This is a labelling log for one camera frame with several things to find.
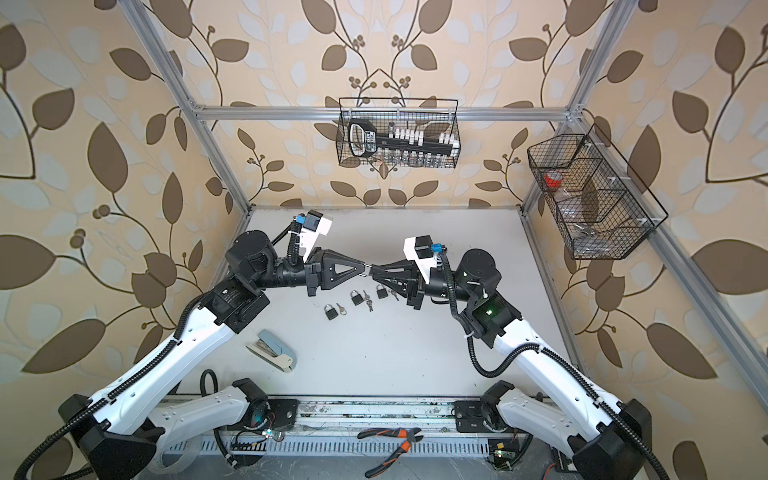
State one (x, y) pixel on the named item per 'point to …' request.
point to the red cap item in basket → (553, 178)
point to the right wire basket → (599, 203)
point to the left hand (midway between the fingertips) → (362, 270)
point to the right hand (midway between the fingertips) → (378, 274)
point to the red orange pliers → (408, 435)
